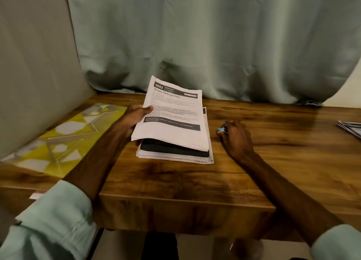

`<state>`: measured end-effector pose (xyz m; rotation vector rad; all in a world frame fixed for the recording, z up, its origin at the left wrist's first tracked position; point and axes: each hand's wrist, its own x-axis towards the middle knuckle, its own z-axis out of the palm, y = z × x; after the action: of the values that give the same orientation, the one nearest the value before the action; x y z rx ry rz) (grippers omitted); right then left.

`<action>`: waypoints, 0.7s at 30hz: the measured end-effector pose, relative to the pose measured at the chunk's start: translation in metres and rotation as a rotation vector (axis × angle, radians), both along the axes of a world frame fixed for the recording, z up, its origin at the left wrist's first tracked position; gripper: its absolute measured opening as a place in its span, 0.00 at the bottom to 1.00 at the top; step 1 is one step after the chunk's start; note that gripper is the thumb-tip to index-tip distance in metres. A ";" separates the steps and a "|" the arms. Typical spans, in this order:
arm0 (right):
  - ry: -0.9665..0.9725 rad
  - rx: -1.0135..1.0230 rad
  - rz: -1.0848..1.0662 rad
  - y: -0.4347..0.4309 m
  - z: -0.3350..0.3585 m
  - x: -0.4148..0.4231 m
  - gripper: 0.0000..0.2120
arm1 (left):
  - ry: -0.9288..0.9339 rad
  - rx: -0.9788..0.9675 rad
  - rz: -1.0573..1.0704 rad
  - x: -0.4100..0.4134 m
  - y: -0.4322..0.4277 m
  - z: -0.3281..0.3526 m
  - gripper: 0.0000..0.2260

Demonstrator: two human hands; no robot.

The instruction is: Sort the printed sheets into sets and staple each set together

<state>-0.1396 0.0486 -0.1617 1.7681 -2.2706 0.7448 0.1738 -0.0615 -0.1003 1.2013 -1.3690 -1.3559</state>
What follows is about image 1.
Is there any person's right hand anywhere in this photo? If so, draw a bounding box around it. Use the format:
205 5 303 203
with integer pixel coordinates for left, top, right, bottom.
218 120 256 164

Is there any person's left hand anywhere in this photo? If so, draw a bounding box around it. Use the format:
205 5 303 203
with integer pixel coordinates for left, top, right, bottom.
113 104 154 140

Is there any yellow patterned folder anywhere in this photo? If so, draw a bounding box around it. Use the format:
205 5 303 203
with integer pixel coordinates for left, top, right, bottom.
0 102 128 178

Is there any person's left forearm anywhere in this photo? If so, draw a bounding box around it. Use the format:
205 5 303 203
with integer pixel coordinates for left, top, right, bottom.
0 130 130 260

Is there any person's right forearm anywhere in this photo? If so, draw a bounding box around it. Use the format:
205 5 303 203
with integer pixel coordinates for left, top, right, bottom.
240 154 361 260

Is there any person's left leg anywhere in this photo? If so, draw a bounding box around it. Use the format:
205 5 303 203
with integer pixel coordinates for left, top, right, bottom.
141 231 180 260

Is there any pale green curtain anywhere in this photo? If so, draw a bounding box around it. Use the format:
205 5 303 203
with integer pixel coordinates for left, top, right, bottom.
65 0 361 105

